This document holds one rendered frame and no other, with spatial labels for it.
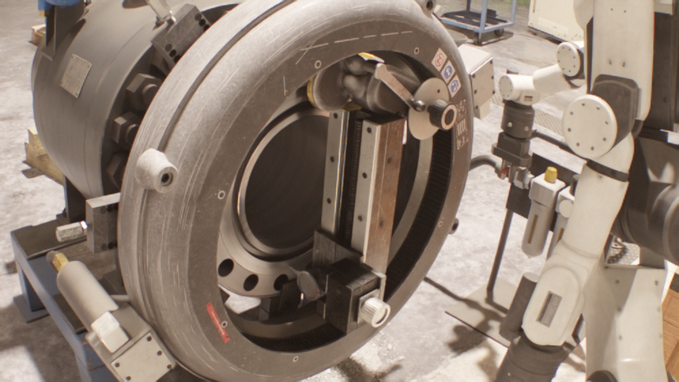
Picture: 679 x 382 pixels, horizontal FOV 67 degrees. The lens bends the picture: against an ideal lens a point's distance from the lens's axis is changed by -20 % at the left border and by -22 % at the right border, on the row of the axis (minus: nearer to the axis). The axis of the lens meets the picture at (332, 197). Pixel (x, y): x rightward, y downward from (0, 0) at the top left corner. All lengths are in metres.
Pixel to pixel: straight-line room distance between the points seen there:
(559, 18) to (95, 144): 6.75
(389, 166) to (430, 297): 0.96
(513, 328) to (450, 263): 1.28
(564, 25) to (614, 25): 6.69
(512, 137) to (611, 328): 0.78
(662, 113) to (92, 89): 1.02
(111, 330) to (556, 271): 0.61
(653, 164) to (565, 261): 0.21
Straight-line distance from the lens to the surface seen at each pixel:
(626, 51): 0.76
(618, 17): 0.77
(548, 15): 7.64
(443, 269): 2.08
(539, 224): 1.73
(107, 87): 1.16
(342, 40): 0.88
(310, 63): 0.85
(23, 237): 1.66
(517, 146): 1.60
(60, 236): 0.88
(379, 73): 0.94
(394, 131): 1.00
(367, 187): 1.01
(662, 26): 0.90
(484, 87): 1.30
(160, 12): 0.85
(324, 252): 1.12
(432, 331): 1.79
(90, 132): 1.18
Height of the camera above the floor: 1.07
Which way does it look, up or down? 26 degrees down
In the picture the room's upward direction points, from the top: 6 degrees clockwise
